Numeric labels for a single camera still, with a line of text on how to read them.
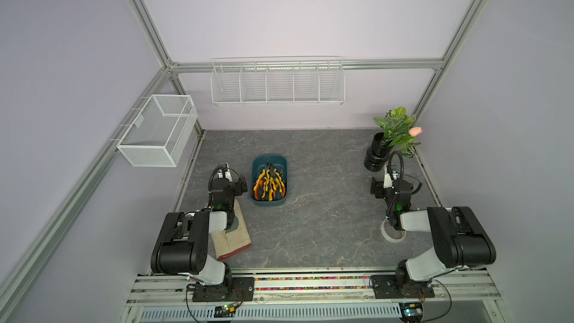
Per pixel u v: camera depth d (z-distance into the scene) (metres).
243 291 0.74
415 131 0.81
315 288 0.75
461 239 0.47
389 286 0.74
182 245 0.45
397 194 0.71
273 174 0.99
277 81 0.98
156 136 0.84
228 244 0.83
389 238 0.83
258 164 1.05
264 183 0.94
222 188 0.71
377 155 0.99
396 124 0.91
